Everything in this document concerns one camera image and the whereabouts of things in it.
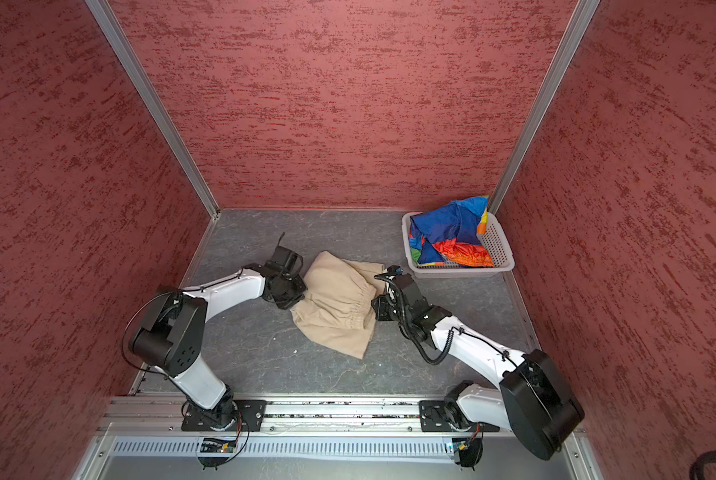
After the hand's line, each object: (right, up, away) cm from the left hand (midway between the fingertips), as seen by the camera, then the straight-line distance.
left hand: (307, 301), depth 93 cm
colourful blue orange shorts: (+47, +21, +6) cm, 52 cm away
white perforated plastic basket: (+65, +22, +13) cm, 70 cm away
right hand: (+21, 0, -8) cm, 22 cm away
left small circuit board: (-19, -32, -20) cm, 42 cm away
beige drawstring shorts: (+10, -1, -3) cm, 10 cm away
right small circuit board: (+43, -31, -20) cm, 57 cm away
